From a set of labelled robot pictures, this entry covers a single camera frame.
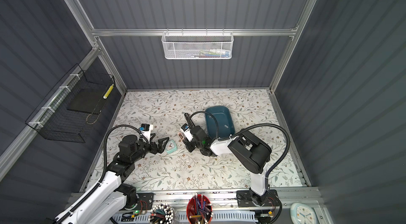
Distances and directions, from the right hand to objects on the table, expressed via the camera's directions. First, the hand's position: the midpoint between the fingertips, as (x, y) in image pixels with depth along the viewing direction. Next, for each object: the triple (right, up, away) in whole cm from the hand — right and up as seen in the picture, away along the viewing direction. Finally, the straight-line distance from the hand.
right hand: (186, 140), depth 91 cm
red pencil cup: (+9, -22, -28) cm, 37 cm away
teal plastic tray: (+24, +13, +12) cm, 30 cm away
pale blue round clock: (+54, -26, -23) cm, 64 cm away
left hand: (-11, +5, -10) cm, 16 cm away
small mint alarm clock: (-8, -3, -2) cm, 9 cm away
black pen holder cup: (-5, -20, -33) cm, 39 cm away
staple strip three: (+25, +7, +8) cm, 27 cm away
